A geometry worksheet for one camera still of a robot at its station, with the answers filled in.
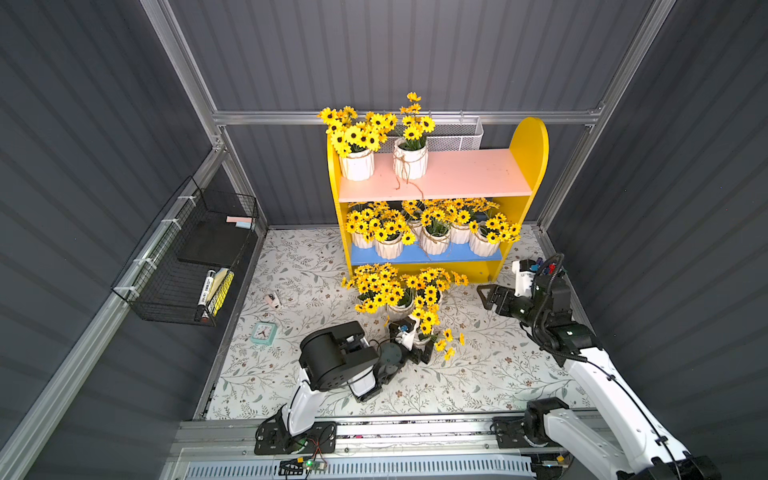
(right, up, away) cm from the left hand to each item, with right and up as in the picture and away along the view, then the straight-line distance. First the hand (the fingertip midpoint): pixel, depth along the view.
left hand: (423, 327), depth 86 cm
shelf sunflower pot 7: (-5, +5, +2) cm, 8 cm away
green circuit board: (-27, -28, -17) cm, 43 cm away
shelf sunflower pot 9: (0, -2, -3) cm, 3 cm away
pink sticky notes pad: (-53, +32, -2) cm, 62 cm away
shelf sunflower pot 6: (-13, +12, -2) cm, 18 cm away
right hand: (+18, +12, -8) cm, 23 cm away
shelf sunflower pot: (-19, +30, -4) cm, 36 cm away
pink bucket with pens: (+40, +17, +4) cm, 43 cm away
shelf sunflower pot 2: (-10, +28, -5) cm, 30 cm away
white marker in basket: (-53, +14, -17) cm, 57 cm away
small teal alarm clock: (-48, -3, +3) cm, 48 cm away
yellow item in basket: (-50, +15, -16) cm, 55 cm away
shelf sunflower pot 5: (+18, +27, -2) cm, 32 cm away
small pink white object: (-49, +7, +11) cm, 50 cm away
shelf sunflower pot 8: (+4, +14, +1) cm, 15 cm away
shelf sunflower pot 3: (-3, +35, +2) cm, 35 cm away
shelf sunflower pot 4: (+4, +28, +3) cm, 29 cm away
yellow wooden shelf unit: (+12, +32, -2) cm, 34 cm away
